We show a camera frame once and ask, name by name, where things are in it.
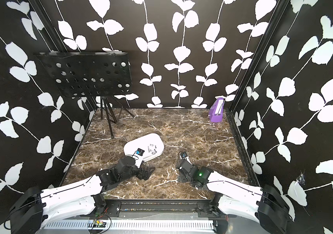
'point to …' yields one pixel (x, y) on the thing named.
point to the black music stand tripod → (105, 100)
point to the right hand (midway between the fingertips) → (183, 168)
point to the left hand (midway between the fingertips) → (150, 163)
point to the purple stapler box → (215, 111)
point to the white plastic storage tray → (142, 142)
